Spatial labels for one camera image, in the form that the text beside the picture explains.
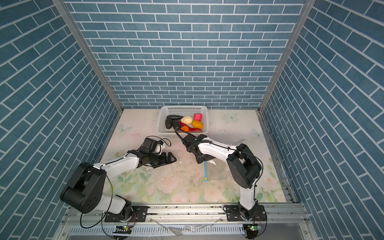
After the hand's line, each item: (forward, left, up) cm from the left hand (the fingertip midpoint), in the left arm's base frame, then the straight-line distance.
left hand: (171, 161), depth 88 cm
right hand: (+2, -20, +1) cm, 21 cm away
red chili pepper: (+25, -11, -1) cm, 28 cm away
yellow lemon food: (+27, -16, +2) cm, 31 cm away
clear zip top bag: (-4, -27, -5) cm, 27 cm away
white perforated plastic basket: (+39, +9, +3) cm, 40 cm away
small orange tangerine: (+23, -8, +2) cm, 25 cm away
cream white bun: (+30, -9, +3) cm, 32 cm away
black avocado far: (+29, +5, +1) cm, 29 cm away
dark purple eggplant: (+36, +1, 0) cm, 36 cm away
